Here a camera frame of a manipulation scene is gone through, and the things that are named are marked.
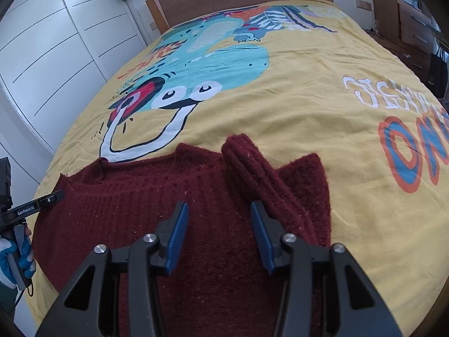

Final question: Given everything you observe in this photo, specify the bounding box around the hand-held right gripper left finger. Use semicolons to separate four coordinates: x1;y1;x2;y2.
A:
35;201;190;337

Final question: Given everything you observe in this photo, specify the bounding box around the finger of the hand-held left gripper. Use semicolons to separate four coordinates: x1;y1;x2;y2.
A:
35;190;67;208

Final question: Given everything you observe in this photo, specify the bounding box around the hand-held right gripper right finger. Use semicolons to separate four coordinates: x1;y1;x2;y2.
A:
249;201;404;337

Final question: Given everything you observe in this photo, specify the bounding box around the dark red knit sweater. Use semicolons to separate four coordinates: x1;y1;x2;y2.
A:
33;134;333;337

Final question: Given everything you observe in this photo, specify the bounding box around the person's left hand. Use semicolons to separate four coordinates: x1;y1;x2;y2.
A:
0;226;36;290

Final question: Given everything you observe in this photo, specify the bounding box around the yellow printed blanket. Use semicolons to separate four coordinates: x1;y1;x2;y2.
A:
26;0;449;335

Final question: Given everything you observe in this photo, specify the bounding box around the white wardrobe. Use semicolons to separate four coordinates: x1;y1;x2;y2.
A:
0;0;148;171

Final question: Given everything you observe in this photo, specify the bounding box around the black bag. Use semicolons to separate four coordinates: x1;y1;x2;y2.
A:
429;47;449;98

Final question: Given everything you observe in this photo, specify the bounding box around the wooden dresser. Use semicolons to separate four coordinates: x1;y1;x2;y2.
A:
371;0;443;82

